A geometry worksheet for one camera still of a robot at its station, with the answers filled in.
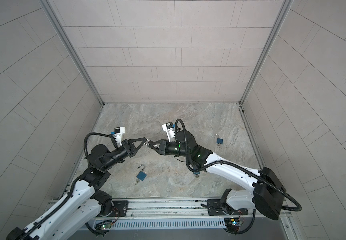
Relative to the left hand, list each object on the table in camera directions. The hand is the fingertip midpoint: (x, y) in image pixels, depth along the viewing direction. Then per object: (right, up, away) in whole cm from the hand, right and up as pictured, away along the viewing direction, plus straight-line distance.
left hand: (148, 142), depth 66 cm
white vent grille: (+12, -38, +2) cm, 39 cm away
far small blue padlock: (+39, -5, +29) cm, 49 cm away
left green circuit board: (-18, -36, -1) cm, 41 cm away
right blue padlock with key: (+23, -21, +17) cm, 35 cm away
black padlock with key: (-1, 0, +1) cm, 1 cm away
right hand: (+1, -3, -1) cm, 3 cm away
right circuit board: (+39, -38, +3) cm, 54 cm away
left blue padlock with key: (-7, -22, +17) cm, 28 cm away
